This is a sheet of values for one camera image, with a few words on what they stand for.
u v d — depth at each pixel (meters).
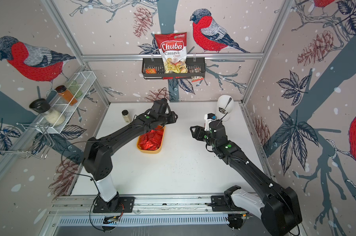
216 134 0.58
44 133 0.63
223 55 0.93
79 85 0.84
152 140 0.92
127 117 1.04
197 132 0.69
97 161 0.45
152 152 0.92
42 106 0.59
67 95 0.73
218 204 0.73
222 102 1.04
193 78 0.90
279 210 0.38
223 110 1.10
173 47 0.81
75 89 0.76
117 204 0.68
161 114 0.69
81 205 0.75
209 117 0.70
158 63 0.93
